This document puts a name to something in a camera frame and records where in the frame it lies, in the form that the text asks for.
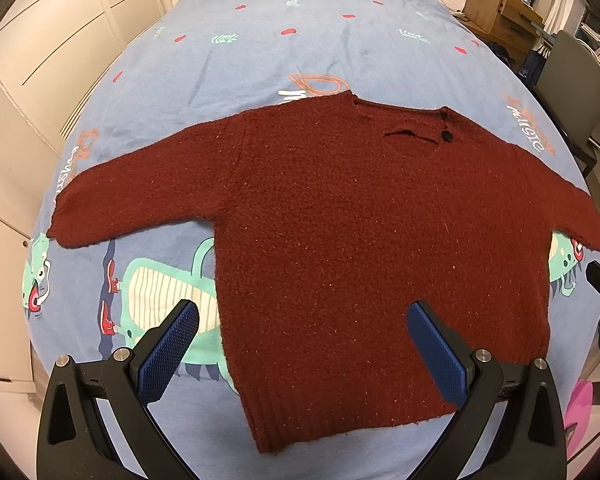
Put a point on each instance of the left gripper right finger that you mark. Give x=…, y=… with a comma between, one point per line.
x=530, y=442

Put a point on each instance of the grey office chair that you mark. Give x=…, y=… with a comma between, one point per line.
x=568, y=89

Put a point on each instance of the cream wardrobe doors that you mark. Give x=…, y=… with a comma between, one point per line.
x=81, y=81

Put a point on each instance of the blue cartoon print bedsheet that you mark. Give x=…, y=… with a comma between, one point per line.
x=207, y=59

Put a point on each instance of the dark red knit sweater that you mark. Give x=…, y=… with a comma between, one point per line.
x=330, y=216

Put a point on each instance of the pink object beside bed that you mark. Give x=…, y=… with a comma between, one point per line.
x=578, y=415

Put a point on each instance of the wooden desk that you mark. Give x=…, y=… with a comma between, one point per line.
x=511, y=24

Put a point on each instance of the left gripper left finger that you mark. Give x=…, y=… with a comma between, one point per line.
x=73, y=440

